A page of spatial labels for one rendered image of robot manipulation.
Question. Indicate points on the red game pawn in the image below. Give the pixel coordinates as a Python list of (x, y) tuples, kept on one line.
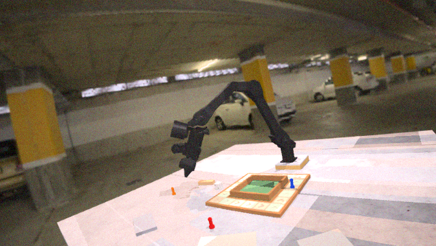
[(211, 226)]

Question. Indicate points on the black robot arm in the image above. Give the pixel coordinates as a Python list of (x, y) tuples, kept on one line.
[(254, 91)]

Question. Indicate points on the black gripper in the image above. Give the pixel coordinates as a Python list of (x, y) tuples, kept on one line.
[(192, 154)]

